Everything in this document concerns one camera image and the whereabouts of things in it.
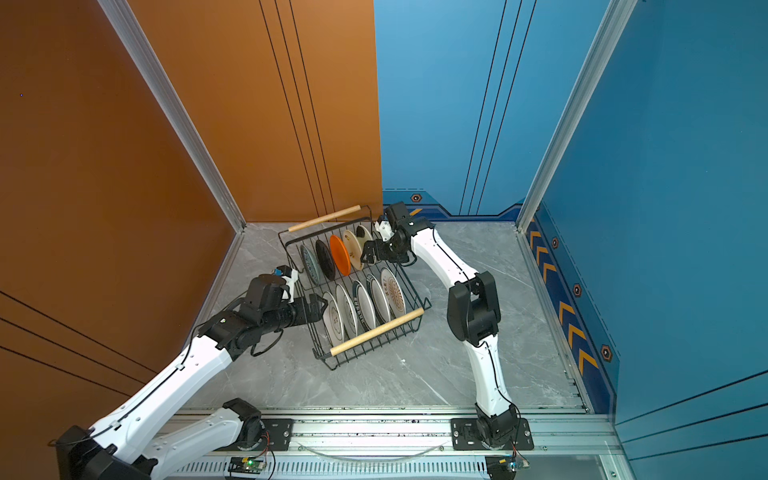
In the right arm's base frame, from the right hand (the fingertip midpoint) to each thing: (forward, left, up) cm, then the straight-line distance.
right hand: (374, 258), depth 93 cm
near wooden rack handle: (-28, -2, +5) cm, 28 cm away
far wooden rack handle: (+12, +16, +6) cm, 21 cm away
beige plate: (+10, +8, -7) cm, 15 cm away
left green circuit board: (-52, +29, -15) cm, 61 cm away
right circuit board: (-52, -32, -15) cm, 63 cm away
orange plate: (+8, +13, -8) cm, 17 cm away
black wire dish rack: (-9, +10, -3) cm, 14 cm away
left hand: (-18, +14, +4) cm, 24 cm away
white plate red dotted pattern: (-10, -6, -4) cm, 13 cm away
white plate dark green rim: (-12, +3, -8) cm, 15 cm away
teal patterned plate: (+4, +23, -8) cm, 25 cm away
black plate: (+8, +18, -10) cm, 22 cm away
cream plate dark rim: (+12, +5, -2) cm, 13 cm away
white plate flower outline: (-19, +12, -5) cm, 23 cm away
